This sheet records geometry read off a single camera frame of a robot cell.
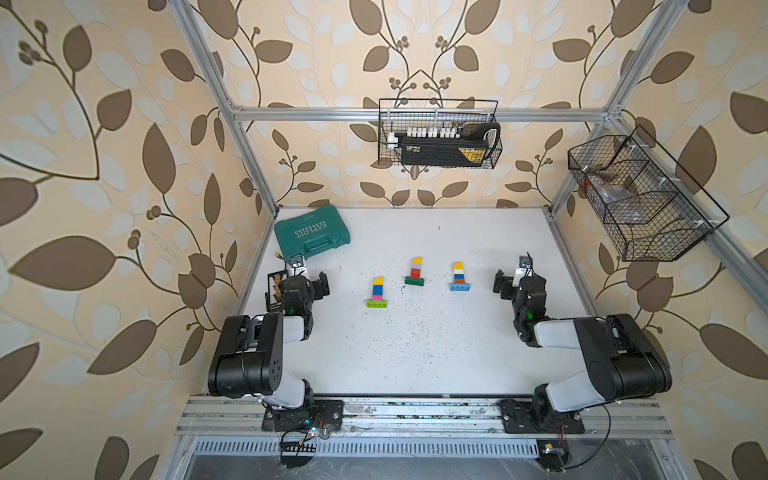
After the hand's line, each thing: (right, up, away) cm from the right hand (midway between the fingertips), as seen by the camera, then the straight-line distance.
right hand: (517, 273), depth 93 cm
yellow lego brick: (-44, -4, +7) cm, 44 cm away
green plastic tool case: (-69, +13, +15) cm, 72 cm away
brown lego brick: (-17, -3, +5) cm, 18 cm away
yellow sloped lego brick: (-16, +1, +10) cm, 19 cm away
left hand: (-66, 0, 0) cm, 66 cm away
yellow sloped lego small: (-31, +3, +13) cm, 33 cm away
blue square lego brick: (-17, -2, +6) cm, 18 cm away
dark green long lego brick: (-32, -3, +5) cm, 33 cm away
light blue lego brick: (-17, -5, +3) cm, 18 cm away
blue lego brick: (-44, -5, +4) cm, 45 cm away
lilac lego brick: (-31, +1, +11) cm, 33 cm away
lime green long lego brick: (-44, -10, +1) cm, 45 cm away
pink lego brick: (-44, -8, +1) cm, 45 cm away
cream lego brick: (-17, 0, +6) cm, 18 cm away
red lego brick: (-32, -2, +6) cm, 32 cm away
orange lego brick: (-32, 0, +6) cm, 32 cm away
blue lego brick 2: (-44, -7, +2) cm, 44 cm away
